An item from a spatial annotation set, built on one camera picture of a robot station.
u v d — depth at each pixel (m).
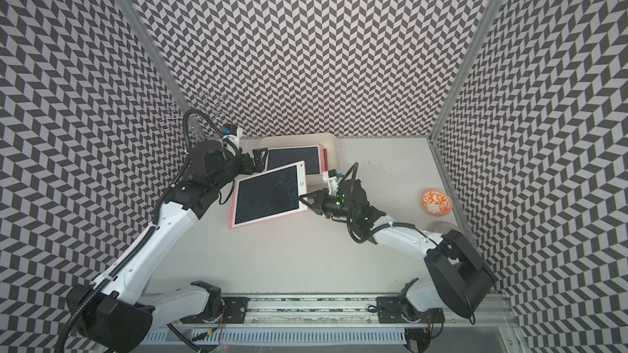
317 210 0.69
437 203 0.95
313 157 1.08
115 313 0.36
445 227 0.85
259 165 0.67
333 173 0.75
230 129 0.63
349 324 0.71
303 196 0.74
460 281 0.42
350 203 0.66
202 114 0.59
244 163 0.65
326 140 1.16
